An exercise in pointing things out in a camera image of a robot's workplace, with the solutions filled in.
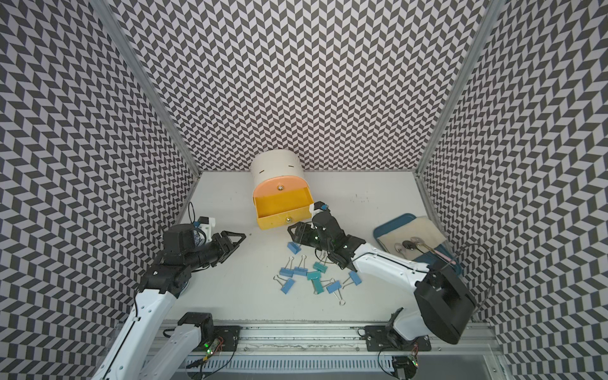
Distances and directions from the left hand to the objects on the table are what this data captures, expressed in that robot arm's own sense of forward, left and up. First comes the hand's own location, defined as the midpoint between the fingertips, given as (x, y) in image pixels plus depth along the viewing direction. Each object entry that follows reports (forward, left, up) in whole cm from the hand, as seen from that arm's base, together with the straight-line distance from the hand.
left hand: (242, 242), depth 74 cm
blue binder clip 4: (-4, -37, -20) cm, 42 cm away
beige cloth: (+17, -68, -19) cm, 73 cm away
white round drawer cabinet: (+35, -3, +1) cm, 35 cm away
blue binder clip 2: (-2, -12, -19) cm, 23 cm away
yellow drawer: (+11, -12, +3) cm, 17 cm away
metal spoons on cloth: (+10, -63, -20) cm, 67 cm away
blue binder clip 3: (-7, -13, -20) cm, 25 cm away
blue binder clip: (+8, -14, -19) cm, 25 cm away
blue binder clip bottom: (-8, -30, -20) cm, 36 cm away
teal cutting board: (+5, -74, -22) cm, 77 cm away
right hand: (+5, -15, -4) cm, 17 cm away
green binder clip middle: (0, -25, -20) cm, 31 cm away
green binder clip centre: (-4, -22, -18) cm, 29 cm away
